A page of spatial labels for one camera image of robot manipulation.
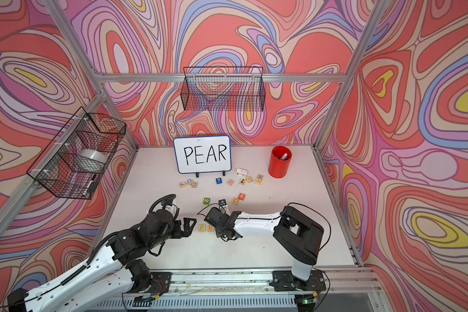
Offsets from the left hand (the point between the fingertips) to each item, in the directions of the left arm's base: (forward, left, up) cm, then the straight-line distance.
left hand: (189, 223), depth 76 cm
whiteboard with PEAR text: (+38, -2, 0) cm, 38 cm away
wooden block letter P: (+3, -4, -11) cm, 12 cm away
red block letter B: (+19, -21, -10) cm, 30 cm away
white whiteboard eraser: (+33, -22, -10) cm, 40 cm away
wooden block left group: (+26, +10, -11) cm, 30 cm away
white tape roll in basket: (+15, +34, +21) cm, 43 cm away
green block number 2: (+17, -4, -12) cm, 21 cm away
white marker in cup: (+38, -44, -1) cm, 58 cm away
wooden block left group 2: (+28, +6, -10) cm, 30 cm away
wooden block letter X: (+31, -32, -11) cm, 46 cm away
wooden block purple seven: (+28, -22, -10) cm, 37 cm away
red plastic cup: (+34, -42, -7) cm, 55 cm away
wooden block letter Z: (+27, -16, -10) cm, 33 cm away
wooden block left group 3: (+26, +3, -11) cm, 29 cm away
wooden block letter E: (+3, -7, -11) cm, 14 cm away
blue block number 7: (+28, -9, -11) cm, 32 cm away
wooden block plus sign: (+28, -31, -10) cm, 43 cm away
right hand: (+2, -14, -13) cm, 20 cm away
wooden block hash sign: (+30, -26, -12) cm, 41 cm away
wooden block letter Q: (+16, -18, -11) cm, 27 cm away
